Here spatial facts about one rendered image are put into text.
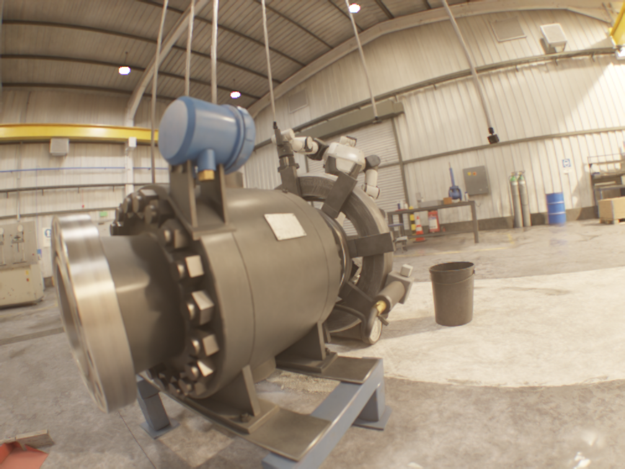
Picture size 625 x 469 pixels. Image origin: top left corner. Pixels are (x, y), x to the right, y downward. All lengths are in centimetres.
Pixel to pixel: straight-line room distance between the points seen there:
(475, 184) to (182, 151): 886
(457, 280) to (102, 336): 168
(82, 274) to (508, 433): 117
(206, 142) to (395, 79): 1048
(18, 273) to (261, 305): 624
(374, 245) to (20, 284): 638
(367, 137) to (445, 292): 916
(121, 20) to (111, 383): 1028
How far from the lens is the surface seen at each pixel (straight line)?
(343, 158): 197
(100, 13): 1036
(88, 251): 53
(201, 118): 56
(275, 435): 71
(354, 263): 130
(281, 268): 66
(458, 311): 183
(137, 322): 58
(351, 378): 88
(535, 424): 110
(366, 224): 113
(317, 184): 123
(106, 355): 51
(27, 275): 655
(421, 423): 108
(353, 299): 118
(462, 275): 177
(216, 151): 59
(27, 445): 148
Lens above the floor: 72
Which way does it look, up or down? 1 degrees down
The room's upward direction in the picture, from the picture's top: 8 degrees counter-clockwise
